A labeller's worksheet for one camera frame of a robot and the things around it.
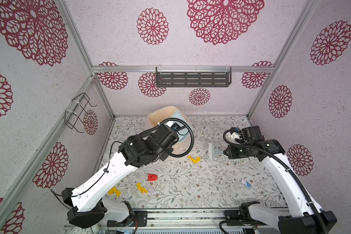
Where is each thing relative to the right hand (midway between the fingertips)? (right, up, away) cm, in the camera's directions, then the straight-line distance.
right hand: (225, 150), depth 75 cm
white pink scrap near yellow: (-39, -24, +9) cm, 47 cm away
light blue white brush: (-5, -2, +9) cm, 11 cm away
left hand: (-32, +4, -9) cm, 34 cm away
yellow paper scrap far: (-11, -9, +20) cm, 25 cm away
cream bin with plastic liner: (-36, +20, +15) cm, 44 cm away
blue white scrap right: (+15, -21, +10) cm, 28 cm away
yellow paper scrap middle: (-46, -23, +9) cm, 52 cm away
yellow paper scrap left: (-59, -25, +8) cm, 64 cm away
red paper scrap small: (-40, -18, +12) cm, 45 cm away
